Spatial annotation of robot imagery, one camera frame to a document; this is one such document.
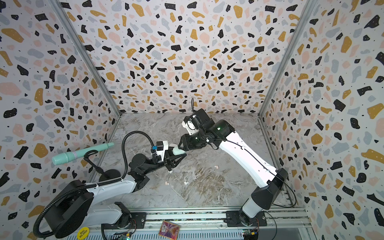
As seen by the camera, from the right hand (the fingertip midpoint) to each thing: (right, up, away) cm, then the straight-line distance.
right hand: (180, 144), depth 67 cm
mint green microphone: (-45, -4, -8) cm, 46 cm away
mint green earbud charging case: (-2, -3, 0) cm, 3 cm away
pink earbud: (+19, -17, +26) cm, 36 cm away
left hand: (+2, -3, +1) cm, 4 cm away
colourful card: (-6, -40, +3) cm, 41 cm away
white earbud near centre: (+1, -24, +19) cm, 31 cm away
